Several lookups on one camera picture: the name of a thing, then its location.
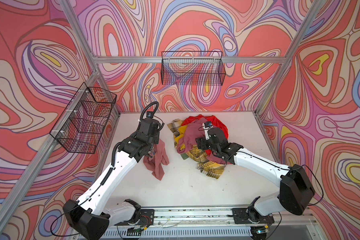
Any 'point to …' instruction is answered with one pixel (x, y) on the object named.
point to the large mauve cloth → (187, 134)
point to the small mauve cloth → (155, 164)
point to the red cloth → (215, 123)
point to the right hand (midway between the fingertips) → (202, 140)
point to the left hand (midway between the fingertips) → (152, 129)
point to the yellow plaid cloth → (213, 169)
